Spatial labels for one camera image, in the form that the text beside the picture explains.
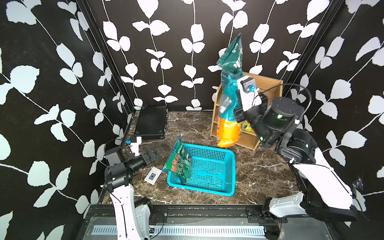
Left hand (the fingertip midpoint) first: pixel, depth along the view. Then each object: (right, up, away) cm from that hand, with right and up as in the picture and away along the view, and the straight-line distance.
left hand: (160, 150), depth 69 cm
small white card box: (-8, -18, +16) cm, 26 cm away
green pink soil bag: (+8, -8, +7) cm, 13 cm away
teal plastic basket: (+27, -16, +20) cm, 37 cm away
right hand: (+31, +24, -20) cm, 44 cm away
